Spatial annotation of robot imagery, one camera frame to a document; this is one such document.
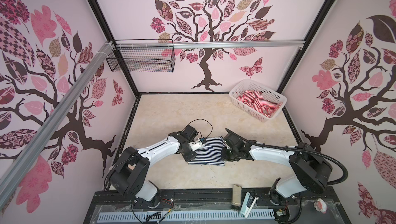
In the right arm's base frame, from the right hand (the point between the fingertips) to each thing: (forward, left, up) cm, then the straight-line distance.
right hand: (219, 155), depth 87 cm
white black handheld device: (-24, -11, +2) cm, 27 cm away
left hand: (-1, +17, +1) cm, 17 cm away
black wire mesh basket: (+52, +46, +33) cm, 77 cm away
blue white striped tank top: (+2, +5, 0) cm, 5 cm away
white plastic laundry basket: (+51, -20, +6) cm, 55 cm away
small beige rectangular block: (-21, -6, +2) cm, 22 cm away
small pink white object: (-26, -43, +4) cm, 50 cm away
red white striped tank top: (+37, -28, +5) cm, 47 cm away
